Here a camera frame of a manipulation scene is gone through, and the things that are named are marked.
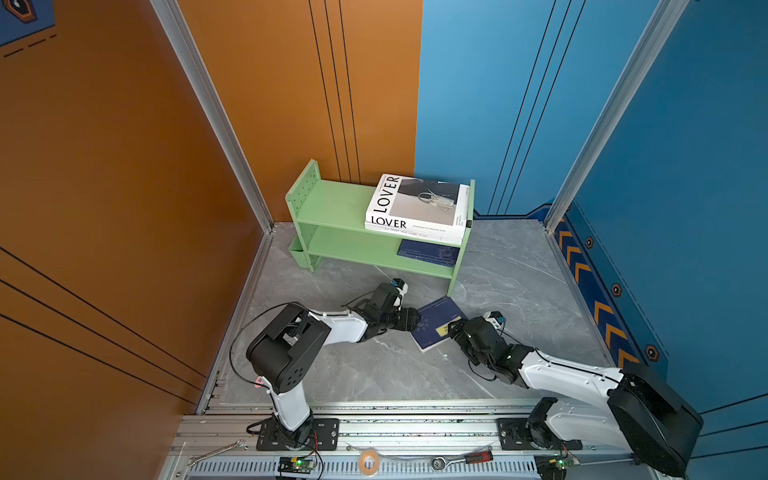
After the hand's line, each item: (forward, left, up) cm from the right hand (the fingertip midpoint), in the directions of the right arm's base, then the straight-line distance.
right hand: (448, 334), depth 87 cm
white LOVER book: (+23, +9, +31) cm, 39 cm away
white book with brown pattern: (+16, +8, +25) cm, 31 cm away
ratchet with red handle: (-31, +5, -1) cm, 32 cm away
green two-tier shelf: (+21, +33, +26) cm, 47 cm away
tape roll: (-31, +24, -3) cm, 39 cm away
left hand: (+6, +9, 0) cm, 11 cm away
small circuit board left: (-31, +41, -4) cm, 51 cm away
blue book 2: (+5, +3, -1) cm, 6 cm away
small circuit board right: (-32, -22, -5) cm, 39 cm away
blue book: (+21, +3, +13) cm, 24 cm away
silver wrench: (-27, +54, -2) cm, 61 cm away
